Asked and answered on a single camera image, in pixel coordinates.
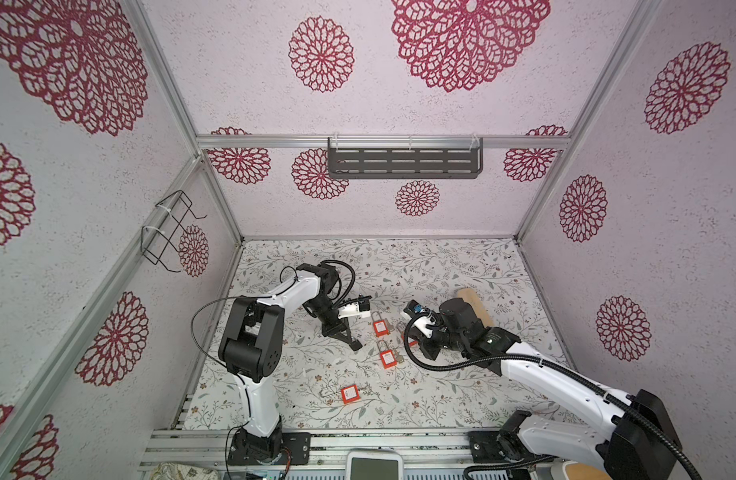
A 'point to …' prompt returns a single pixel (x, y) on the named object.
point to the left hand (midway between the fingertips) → (344, 341)
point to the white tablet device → (374, 465)
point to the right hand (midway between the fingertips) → (409, 327)
